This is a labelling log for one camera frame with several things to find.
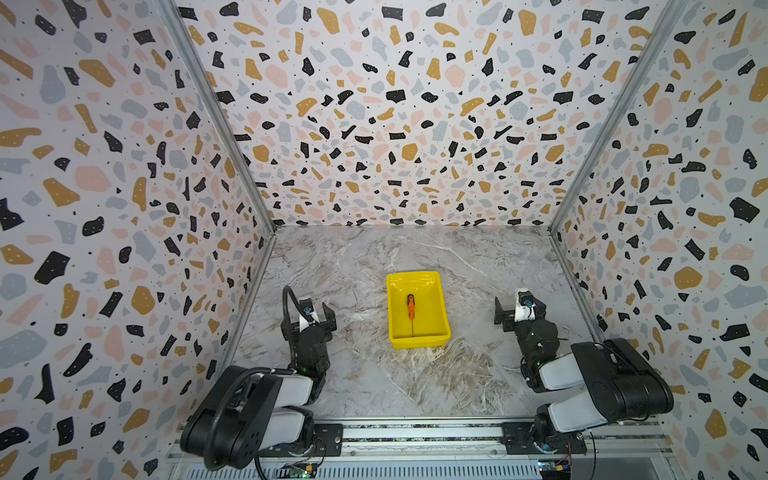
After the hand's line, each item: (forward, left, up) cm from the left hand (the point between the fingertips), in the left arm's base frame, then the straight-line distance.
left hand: (309, 309), depth 86 cm
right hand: (+3, -61, +1) cm, 61 cm away
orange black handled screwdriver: (+5, -30, -10) cm, 32 cm away
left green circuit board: (-38, -3, -11) cm, 39 cm away
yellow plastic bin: (+2, -36, -13) cm, 39 cm away
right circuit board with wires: (-37, -61, -11) cm, 72 cm away
